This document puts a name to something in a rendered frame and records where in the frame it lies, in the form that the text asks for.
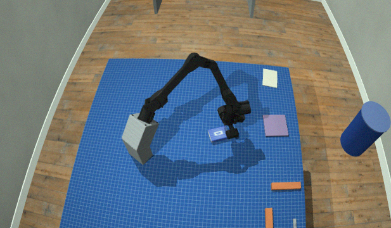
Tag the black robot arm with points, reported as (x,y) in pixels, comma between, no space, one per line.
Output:
(193,61)

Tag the lavender flat square tile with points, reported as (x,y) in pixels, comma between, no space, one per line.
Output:
(275,125)

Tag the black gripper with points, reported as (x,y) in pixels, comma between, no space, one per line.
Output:
(232,132)

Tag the blue boxed card deck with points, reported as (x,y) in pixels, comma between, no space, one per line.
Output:
(217,134)

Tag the blue work mat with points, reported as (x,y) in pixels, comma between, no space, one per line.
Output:
(188,182)

